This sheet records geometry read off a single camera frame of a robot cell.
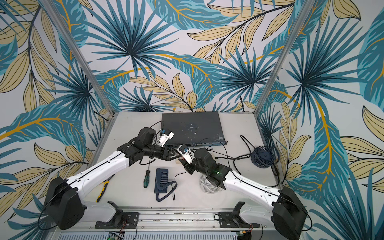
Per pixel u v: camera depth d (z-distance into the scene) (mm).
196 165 651
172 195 809
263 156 902
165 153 664
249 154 967
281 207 401
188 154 630
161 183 745
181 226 721
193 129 1059
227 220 708
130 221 732
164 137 713
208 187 754
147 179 841
